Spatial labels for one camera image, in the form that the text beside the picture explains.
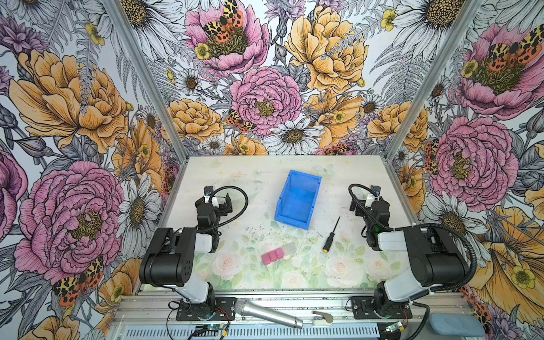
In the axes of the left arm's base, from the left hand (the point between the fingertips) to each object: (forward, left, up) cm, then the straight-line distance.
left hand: (217, 199), depth 94 cm
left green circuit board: (-46, -2, -11) cm, 47 cm away
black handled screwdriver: (-16, -48, -7) cm, 51 cm away
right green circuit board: (-46, -65, -8) cm, 80 cm away
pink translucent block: (-22, -24, -8) cm, 34 cm away
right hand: (-1, -64, 0) cm, 64 cm away
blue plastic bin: (+6, -36, -9) cm, 38 cm away
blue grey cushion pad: (-46, -83, -5) cm, 95 cm away
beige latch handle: (-43, -42, -8) cm, 61 cm away
